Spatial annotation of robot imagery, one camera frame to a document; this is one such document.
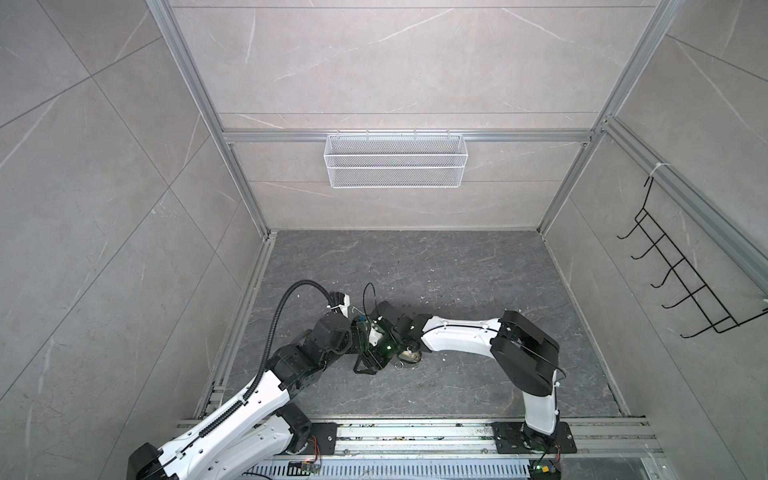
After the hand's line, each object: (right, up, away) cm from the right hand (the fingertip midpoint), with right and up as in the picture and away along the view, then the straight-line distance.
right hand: (361, 362), depth 83 cm
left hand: (+1, +13, -6) cm, 15 cm away
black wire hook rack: (+75, +18, -24) cm, 80 cm away
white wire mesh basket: (+10, +63, +18) cm, 66 cm away
